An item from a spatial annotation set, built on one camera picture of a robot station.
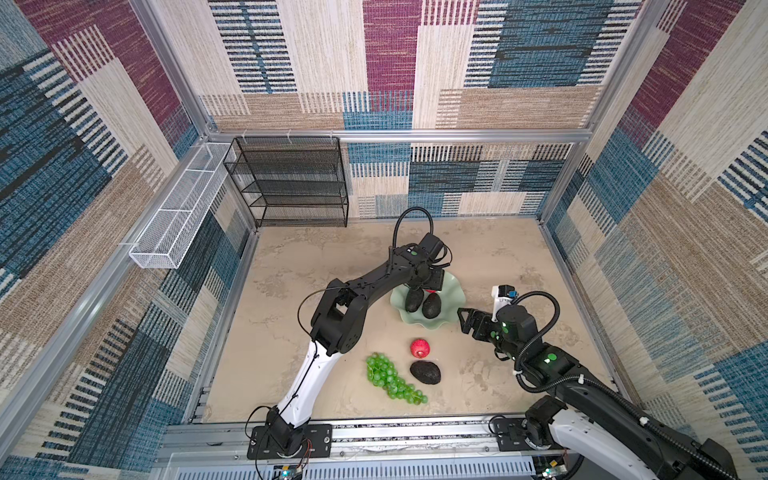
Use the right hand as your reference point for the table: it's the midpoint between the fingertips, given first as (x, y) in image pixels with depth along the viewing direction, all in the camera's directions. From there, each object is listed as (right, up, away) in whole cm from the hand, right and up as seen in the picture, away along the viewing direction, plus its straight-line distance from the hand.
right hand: (470, 317), depth 82 cm
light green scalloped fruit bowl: (-2, +3, +14) cm, 14 cm away
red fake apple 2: (-13, -9, +2) cm, 16 cm away
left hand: (-6, +9, +15) cm, 19 cm away
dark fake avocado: (-14, +3, +12) cm, 19 cm away
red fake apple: (-8, +5, +14) cm, 17 cm away
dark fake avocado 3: (-9, +1, +9) cm, 13 cm away
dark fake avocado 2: (-12, -14, -2) cm, 18 cm away
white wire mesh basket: (-75, +21, -11) cm, 78 cm away
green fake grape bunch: (-24, -14, -2) cm, 28 cm away
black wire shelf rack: (-57, +44, +29) cm, 78 cm away
